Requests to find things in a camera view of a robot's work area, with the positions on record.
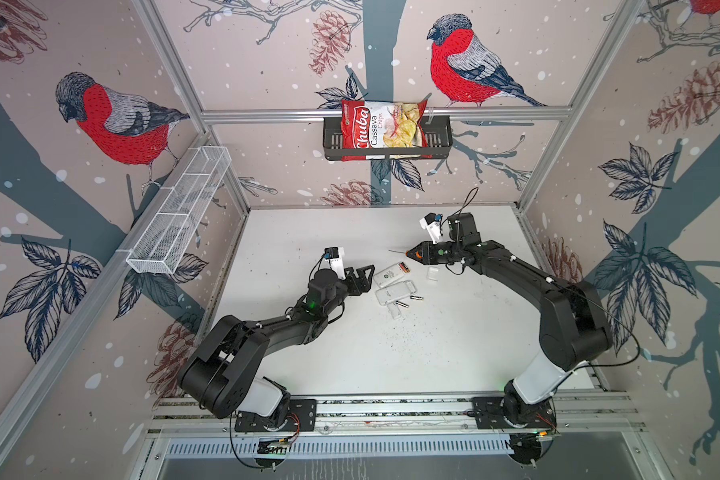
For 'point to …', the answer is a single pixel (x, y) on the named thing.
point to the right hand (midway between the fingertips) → (405, 259)
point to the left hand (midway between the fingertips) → (365, 269)
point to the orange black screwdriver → (406, 253)
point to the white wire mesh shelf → (161, 245)
